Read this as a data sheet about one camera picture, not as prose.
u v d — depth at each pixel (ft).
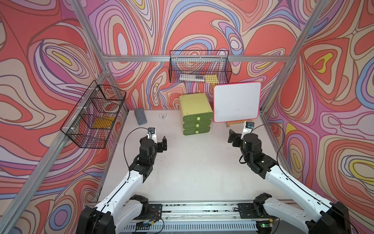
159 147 2.44
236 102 3.34
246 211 2.41
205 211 2.46
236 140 2.26
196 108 3.03
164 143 2.46
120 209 1.38
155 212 2.37
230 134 2.40
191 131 3.33
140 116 3.73
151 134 2.22
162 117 3.67
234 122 3.41
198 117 2.91
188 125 3.12
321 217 1.30
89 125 2.41
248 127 2.13
